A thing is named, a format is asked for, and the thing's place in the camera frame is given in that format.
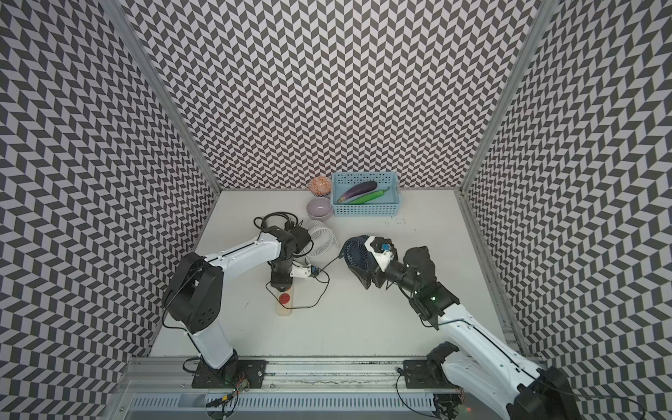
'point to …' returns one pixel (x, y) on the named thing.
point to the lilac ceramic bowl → (319, 208)
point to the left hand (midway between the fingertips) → (278, 281)
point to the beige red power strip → (286, 298)
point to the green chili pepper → (368, 198)
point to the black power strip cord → (289, 224)
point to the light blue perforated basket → (388, 204)
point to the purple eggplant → (357, 190)
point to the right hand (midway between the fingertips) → (361, 257)
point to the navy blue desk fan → (361, 262)
